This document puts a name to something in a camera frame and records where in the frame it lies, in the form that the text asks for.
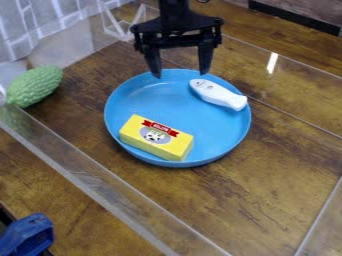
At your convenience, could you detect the clear acrylic front barrier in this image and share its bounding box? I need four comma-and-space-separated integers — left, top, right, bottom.
0, 104, 231, 256

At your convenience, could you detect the yellow butter block toy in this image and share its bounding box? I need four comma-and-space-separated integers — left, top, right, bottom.
118, 114, 193, 161

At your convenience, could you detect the green bumpy gourd toy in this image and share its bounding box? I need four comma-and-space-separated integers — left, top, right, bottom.
6, 65, 62, 108

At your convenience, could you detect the blue round tray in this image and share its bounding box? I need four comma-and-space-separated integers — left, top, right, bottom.
104, 69, 251, 168

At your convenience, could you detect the grey patterned curtain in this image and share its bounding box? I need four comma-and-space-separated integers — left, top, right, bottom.
0, 0, 133, 64

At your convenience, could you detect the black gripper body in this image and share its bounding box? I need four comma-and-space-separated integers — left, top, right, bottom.
129, 0, 223, 52

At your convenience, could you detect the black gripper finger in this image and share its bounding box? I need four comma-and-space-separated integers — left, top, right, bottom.
142, 45, 161, 78
197, 39, 215, 75

